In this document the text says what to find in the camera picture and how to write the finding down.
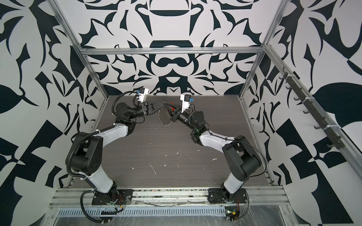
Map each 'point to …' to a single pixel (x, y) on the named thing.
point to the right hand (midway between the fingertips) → (165, 103)
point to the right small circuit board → (231, 215)
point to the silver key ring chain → (158, 114)
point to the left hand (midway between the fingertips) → (162, 103)
